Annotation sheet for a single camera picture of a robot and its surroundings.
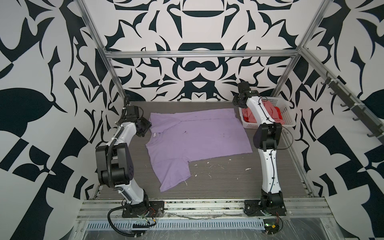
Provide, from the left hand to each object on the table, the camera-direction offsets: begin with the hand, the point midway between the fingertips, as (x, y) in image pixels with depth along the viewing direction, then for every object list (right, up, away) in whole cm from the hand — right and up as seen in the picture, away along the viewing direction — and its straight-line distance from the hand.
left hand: (149, 123), depth 92 cm
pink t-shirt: (+80, +8, +10) cm, 81 cm away
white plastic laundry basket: (+89, +10, +18) cm, 91 cm away
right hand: (+58, +16, +11) cm, 61 cm away
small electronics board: (+63, -48, -21) cm, 82 cm away
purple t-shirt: (+16, -9, +7) cm, 20 cm away
